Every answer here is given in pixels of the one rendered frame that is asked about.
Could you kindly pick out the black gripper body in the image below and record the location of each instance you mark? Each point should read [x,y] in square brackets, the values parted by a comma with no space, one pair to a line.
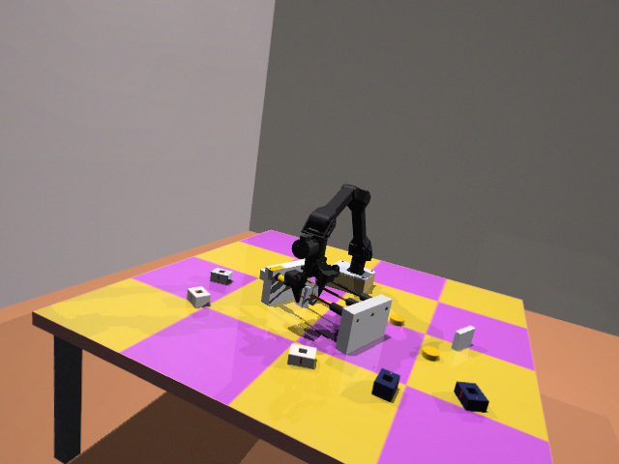
[297,278]

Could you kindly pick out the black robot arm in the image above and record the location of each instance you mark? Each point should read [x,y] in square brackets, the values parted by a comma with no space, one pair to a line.
[323,219]

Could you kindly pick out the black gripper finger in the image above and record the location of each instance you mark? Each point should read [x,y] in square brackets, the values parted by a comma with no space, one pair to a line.
[297,291]
[320,285]

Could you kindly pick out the yellow short cylinder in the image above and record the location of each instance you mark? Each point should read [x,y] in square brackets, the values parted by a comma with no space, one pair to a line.
[396,320]
[431,354]

